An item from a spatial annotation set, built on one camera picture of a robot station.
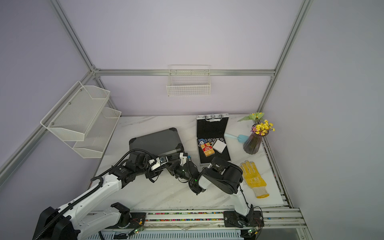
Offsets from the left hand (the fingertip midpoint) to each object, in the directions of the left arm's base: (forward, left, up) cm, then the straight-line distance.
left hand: (157, 164), depth 84 cm
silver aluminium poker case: (+24, -34, -6) cm, 42 cm away
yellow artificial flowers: (+15, -59, +16) cm, 63 cm away
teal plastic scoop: (+26, -55, -10) cm, 62 cm away
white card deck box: (+16, -38, -6) cm, 42 cm away
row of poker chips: (+20, -26, -6) cm, 33 cm away
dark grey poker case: (+15, -2, +1) cm, 15 cm away
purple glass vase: (+14, -58, +2) cm, 59 cm away
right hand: (0, -3, 0) cm, 3 cm away
